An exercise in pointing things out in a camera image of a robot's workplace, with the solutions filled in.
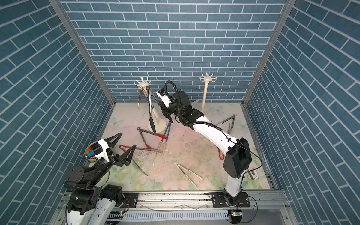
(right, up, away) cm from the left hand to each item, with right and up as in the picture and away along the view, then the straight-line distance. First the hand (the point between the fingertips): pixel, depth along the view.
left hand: (132, 141), depth 59 cm
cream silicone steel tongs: (-3, +23, +20) cm, 30 cm away
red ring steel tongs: (-18, -11, +34) cm, 40 cm away
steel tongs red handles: (+45, -14, +33) cm, 57 cm away
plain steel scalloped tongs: (+61, +9, +53) cm, 81 cm away
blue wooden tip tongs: (+8, -13, +32) cm, 35 cm away
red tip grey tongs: (-10, 0, +43) cm, 44 cm away
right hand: (+9, +18, +17) cm, 26 cm away
